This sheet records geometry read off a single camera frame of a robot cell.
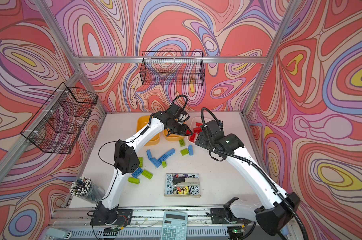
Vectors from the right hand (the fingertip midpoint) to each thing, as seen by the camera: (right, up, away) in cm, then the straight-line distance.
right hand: (206, 145), depth 75 cm
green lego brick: (-11, -7, +21) cm, 25 cm away
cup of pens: (-57, -18, -9) cm, 60 cm away
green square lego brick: (-13, -2, +24) cm, 28 cm away
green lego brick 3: (-33, -19, +11) cm, 40 cm away
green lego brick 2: (-39, -21, +8) cm, 45 cm away
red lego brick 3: (-2, +7, +30) cm, 31 cm away
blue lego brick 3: (-26, -11, +18) cm, 34 cm away
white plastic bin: (-3, +10, +36) cm, 37 cm away
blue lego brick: (-7, -5, +21) cm, 23 cm away
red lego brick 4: (-5, +2, +27) cm, 27 cm away
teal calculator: (-16, -37, -6) cm, 41 cm away
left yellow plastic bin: (-42, +13, +33) cm, 55 cm away
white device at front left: (-67, -39, -8) cm, 79 cm away
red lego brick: (-9, +6, +9) cm, 15 cm away
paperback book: (-12, -23, +6) cm, 27 cm away
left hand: (-9, +6, +15) cm, 18 cm away
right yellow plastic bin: (-21, +3, +23) cm, 32 cm away
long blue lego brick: (-21, -8, +19) cm, 30 cm away
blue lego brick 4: (-28, -13, +16) cm, 35 cm away
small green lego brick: (-24, -14, +16) cm, 32 cm away
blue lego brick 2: (-33, -8, +18) cm, 39 cm away
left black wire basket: (-71, +10, -7) cm, 72 cm away
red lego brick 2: (0, +11, +35) cm, 37 cm away
